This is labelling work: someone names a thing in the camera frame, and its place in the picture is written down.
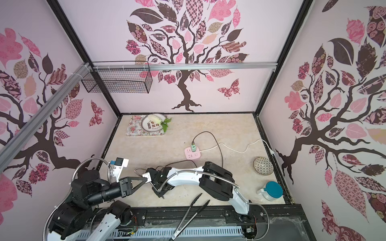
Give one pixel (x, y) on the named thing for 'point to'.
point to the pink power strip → (192, 155)
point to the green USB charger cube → (193, 148)
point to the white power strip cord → (270, 148)
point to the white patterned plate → (150, 126)
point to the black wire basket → (120, 77)
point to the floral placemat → (135, 128)
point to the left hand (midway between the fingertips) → (146, 185)
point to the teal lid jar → (273, 191)
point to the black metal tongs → (178, 231)
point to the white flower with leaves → (163, 122)
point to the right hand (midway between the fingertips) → (160, 190)
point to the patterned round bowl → (263, 165)
